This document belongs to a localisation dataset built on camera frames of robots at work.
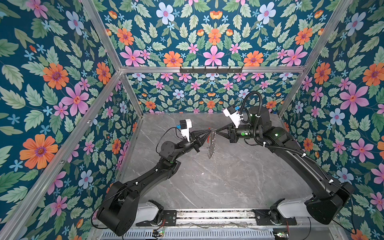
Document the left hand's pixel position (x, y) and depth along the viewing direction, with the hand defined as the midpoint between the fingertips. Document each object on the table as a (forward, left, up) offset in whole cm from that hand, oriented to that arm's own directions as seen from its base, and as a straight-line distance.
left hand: (212, 130), depth 61 cm
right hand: (+2, -3, -2) cm, 4 cm away
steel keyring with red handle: (-2, 0, -6) cm, 6 cm away
